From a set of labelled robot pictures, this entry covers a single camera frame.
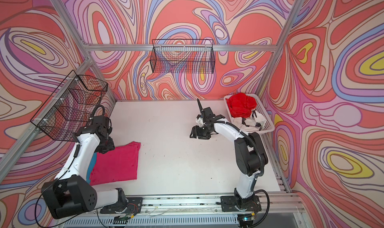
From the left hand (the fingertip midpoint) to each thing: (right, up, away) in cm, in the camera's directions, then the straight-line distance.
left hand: (104, 148), depth 78 cm
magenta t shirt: (+6, -10, +5) cm, 13 cm away
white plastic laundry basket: (+97, +10, +17) cm, 99 cm away
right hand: (+50, +3, +12) cm, 51 cm away
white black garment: (+90, +13, +23) cm, 94 cm away
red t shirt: (+83, +25, +28) cm, 91 cm away
